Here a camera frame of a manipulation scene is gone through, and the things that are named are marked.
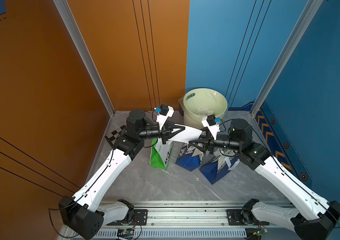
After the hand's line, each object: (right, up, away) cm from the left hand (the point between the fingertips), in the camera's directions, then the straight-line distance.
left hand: (183, 127), depth 61 cm
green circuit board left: (-28, -52, +11) cm, 60 cm away
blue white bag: (+4, -16, +17) cm, 24 cm away
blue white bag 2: (+16, -19, +8) cm, 26 cm away
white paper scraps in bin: (+17, +10, +42) cm, 46 cm away
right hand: (+4, -4, +2) cm, 6 cm away
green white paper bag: (-11, -14, +18) cm, 26 cm away
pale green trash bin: (+11, +15, +38) cm, 42 cm away
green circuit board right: (+37, -49, +9) cm, 62 cm away
